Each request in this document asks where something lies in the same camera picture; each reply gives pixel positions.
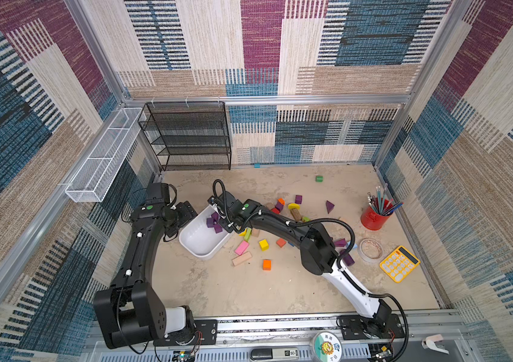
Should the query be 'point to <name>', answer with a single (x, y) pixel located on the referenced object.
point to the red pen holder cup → (376, 216)
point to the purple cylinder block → (348, 260)
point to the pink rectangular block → (242, 247)
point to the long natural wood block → (241, 259)
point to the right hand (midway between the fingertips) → (232, 218)
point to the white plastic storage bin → (201, 241)
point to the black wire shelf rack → (188, 135)
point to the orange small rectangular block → (281, 200)
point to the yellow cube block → (264, 245)
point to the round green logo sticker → (327, 347)
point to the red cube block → (275, 210)
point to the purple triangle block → (330, 206)
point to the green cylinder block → (319, 178)
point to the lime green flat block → (247, 234)
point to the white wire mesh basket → (92, 183)
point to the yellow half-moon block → (293, 206)
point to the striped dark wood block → (296, 214)
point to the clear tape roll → (370, 250)
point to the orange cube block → (267, 265)
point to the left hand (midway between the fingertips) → (189, 216)
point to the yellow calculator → (398, 264)
